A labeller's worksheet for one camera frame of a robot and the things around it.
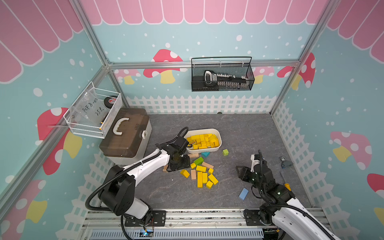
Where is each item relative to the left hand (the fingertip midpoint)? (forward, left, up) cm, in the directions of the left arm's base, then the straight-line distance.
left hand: (185, 168), depth 84 cm
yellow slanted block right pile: (-3, -16, -7) cm, 18 cm away
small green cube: (+14, -25, -5) cm, 29 cm away
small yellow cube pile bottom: (-7, -14, -5) cm, 16 cm away
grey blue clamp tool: (+7, -61, -5) cm, 62 cm away
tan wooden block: (0, -4, -6) cm, 8 cm away
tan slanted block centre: (+5, -13, -6) cm, 15 cm away
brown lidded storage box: (+15, +37, +5) cm, 40 cm away
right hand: (0, -29, +3) cm, 29 cm away
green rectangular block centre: (+7, -7, -4) cm, 11 cm away
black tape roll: (+27, +42, +26) cm, 56 cm away
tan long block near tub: (+12, -4, -6) cm, 14 cm away
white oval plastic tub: (+23, -10, -5) cm, 26 cm away
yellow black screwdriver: (-6, -57, -5) cm, 57 cm away
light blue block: (-11, -32, -6) cm, 35 cm away
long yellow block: (-4, -8, -6) cm, 11 cm away
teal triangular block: (+12, -11, -4) cm, 17 cm away
